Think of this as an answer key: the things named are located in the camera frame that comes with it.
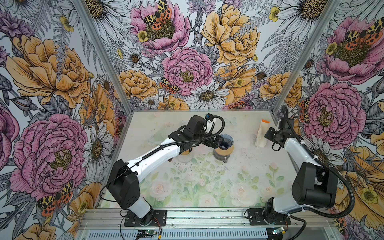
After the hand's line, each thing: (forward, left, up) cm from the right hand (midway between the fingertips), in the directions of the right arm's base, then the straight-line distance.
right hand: (269, 137), depth 91 cm
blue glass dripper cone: (-2, +25, -1) cm, 25 cm away
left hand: (-8, +34, +9) cm, 36 cm away
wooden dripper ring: (-8, +29, -2) cm, 30 cm away
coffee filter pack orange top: (+4, +1, -9) cm, 10 cm away
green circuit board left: (-43, +66, -12) cm, 80 cm away
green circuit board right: (-44, +6, -13) cm, 47 cm away
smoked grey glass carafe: (-8, +29, -9) cm, 31 cm away
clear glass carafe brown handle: (-5, +50, -12) cm, 52 cm away
